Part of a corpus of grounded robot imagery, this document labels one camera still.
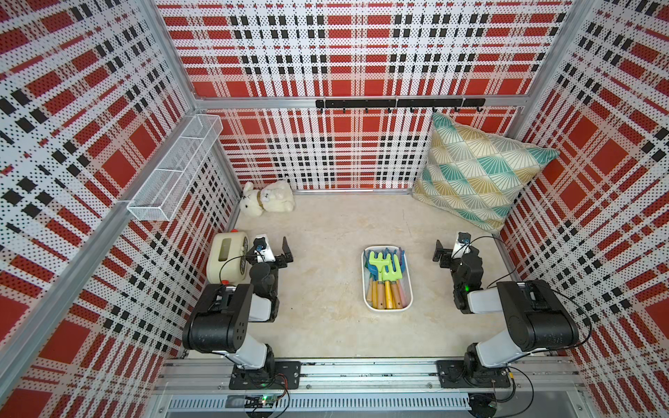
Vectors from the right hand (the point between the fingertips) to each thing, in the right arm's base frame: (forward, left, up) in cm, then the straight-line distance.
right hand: (454, 240), depth 92 cm
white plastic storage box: (-14, +19, -3) cm, 23 cm away
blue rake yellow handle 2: (-6, +26, +2) cm, 27 cm away
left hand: (-1, +64, +3) cm, 64 cm away
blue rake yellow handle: (-12, +29, -2) cm, 32 cm away
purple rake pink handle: (-17, +20, -7) cm, 27 cm away
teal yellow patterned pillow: (+17, -7, +15) cm, 24 cm away
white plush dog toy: (+21, +69, +1) cm, 72 cm away
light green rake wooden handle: (-9, +28, 0) cm, 29 cm away
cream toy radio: (-7, +80, +1) cm, 81 cm away
